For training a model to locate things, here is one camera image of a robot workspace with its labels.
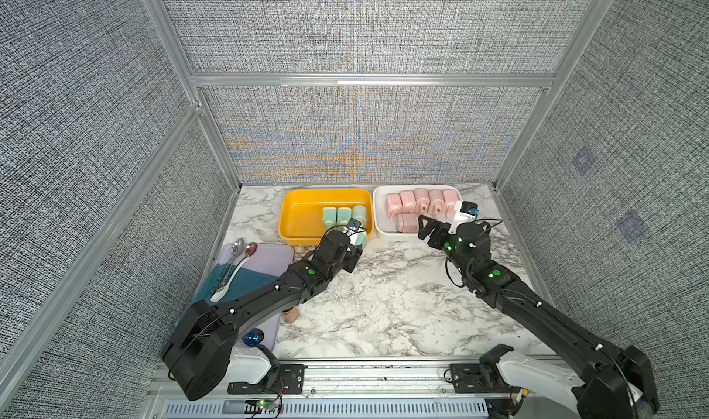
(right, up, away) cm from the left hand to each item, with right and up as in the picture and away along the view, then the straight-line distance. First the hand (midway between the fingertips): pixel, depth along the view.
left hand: (357, 240), depth 83 cm
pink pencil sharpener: (+36, +14, +24) cm, 46 cm away
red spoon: (-38, -5, +15) cm, 41 cm away
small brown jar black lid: (-19, -21, -4) cm, 28 cm away
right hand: (+21, +8, -6) cm, 23 cm away
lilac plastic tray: (-30, -8, +15) cm, 35 cm away
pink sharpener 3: (+25, +13, +23) cm, 36 cm away
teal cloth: (-46, -14, +9) cm, 49 cm away
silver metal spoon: (-42, -5, +15) cm, 45 cm away
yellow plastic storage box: (-22, +9, +27) cm, 36 cm away
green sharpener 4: (+1, 0, 0) cm, 1 cm away
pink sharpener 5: (+18, +4, +15) cm, 24 cm away
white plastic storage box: (+10, +2, +20) cm, 23 cm away
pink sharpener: (+14, +11, +20) cm, 27 cm away
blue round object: (-31, -28, -1) cm, 42 cm away
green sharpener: (+1, +8, +17) cm, 19 cm away
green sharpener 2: (-4, +7, +18) cm, 20 cm away
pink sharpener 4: (+31, +12, +22) cm, 40 cm away
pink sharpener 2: (+19, +12, +20) cm, 31 cm away
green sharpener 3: (-10, +6, +18) cm, 21 cm away
